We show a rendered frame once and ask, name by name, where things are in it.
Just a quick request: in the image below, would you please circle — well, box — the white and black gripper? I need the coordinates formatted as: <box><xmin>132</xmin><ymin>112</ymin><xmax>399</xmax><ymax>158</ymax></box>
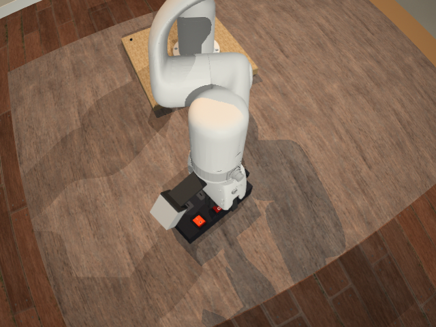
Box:
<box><xmin>187</xmin><ymin>152</ymin><xmax>247</xmax><ymax>212</ymax></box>

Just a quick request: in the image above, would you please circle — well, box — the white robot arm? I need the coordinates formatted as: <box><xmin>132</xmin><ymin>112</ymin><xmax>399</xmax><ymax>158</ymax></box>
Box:
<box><xmin>148</xmin><ymin>0</ymin><xmax>253</xmax><ymax>230</ymax></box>

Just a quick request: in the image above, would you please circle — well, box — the black power strip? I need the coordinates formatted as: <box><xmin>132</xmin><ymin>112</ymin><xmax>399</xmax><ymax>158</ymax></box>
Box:
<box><xmin>175</xmin><ymin>180</ymin><xmax>253</xmax><ymax>244</ymax></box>

